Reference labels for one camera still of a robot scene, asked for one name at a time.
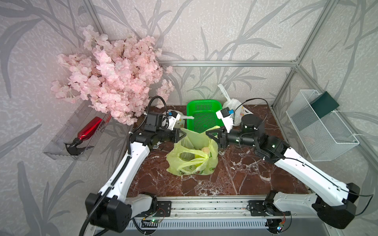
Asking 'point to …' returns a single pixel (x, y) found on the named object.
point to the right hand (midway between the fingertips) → (206, 132)
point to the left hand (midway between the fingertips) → (185, 135)
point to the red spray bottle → (85, 133)
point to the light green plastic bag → (196, 153)
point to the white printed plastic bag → (236, 106)
